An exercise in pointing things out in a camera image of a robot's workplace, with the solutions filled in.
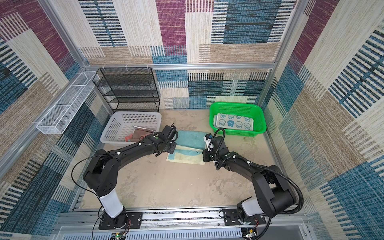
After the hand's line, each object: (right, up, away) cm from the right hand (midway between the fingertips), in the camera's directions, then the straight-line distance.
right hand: (204, 154), depth 90 cm
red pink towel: (-43, +12, +9) cm, 45 cm away
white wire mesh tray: (-71, +22, -18) cm, 76 cm away
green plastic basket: (+37, +28, +21) cm, 51 cm away
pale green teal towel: (-9, +3, +8) cm, 12 cm away
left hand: (-21, +6, +2) cm, 22 cm away
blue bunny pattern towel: (+22, +19, +18) cm, 34 cm away
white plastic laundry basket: (-55, +15, +18) cm, 60 cm away
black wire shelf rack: (-52, +43, +18) cm, 70 cm away
